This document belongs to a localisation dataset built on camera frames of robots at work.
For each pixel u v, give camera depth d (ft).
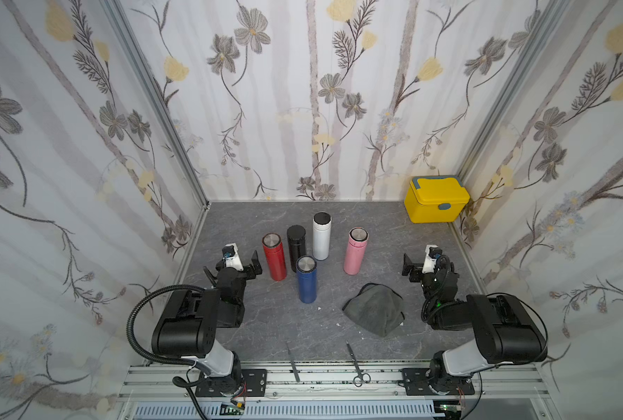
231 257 2.56
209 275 2.45
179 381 2.20
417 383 2.41
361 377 2.48
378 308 2.82
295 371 2.52
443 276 2.35
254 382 2.42
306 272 2.43
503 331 1.50
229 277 2.31
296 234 2.70
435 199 3.49
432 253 2.55
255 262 2.87
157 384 2.46
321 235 2.95
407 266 2.74
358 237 2.69
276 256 2.81
